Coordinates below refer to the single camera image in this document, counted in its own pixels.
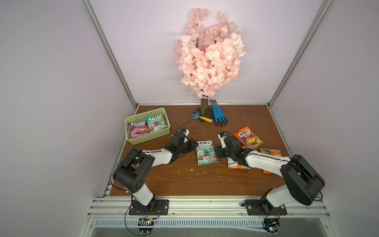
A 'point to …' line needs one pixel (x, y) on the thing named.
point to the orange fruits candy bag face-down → (270, 151)
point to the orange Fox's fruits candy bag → (247, 138)
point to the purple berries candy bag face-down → (137, 129)
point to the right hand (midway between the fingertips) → (218, 145)
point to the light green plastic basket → (151, 136)
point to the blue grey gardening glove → (219, 115)
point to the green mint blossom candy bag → (156, 122)
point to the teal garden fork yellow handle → (197, 116)
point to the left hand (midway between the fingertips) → (200, 143)
